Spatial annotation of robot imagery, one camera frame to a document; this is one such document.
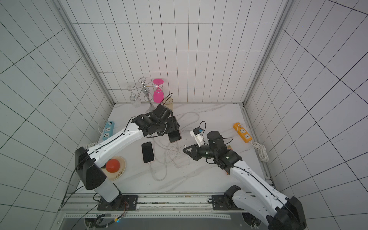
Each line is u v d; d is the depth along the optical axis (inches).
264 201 16.6
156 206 28.6
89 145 36.3
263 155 34.5
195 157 24.8
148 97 38.3
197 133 25.8
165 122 26.0
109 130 39.5
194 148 24.9
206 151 24.6
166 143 37.5
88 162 16.6
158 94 39.5
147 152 35.6
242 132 38.6
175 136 29.3
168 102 40.4
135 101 40.8
